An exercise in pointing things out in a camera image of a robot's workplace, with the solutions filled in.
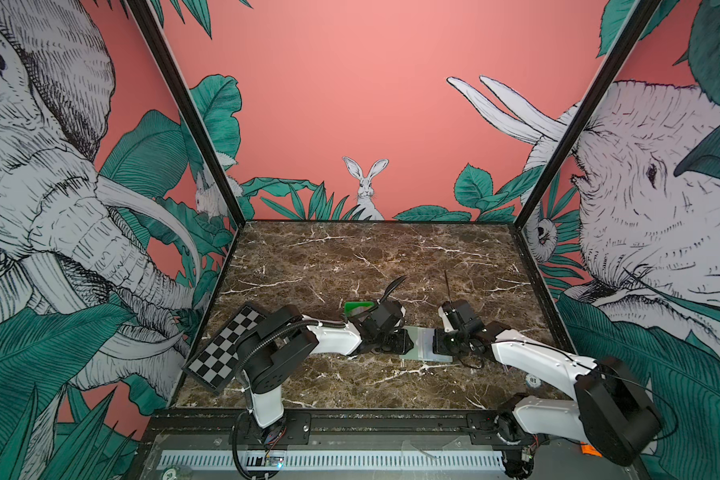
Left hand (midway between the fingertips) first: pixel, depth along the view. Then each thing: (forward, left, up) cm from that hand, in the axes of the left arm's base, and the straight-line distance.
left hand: (416, 345), depth 85 cm
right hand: (+1, -4, -1) cm, 4 cm away
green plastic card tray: (+13, +17, 0) cm, 21 cm away
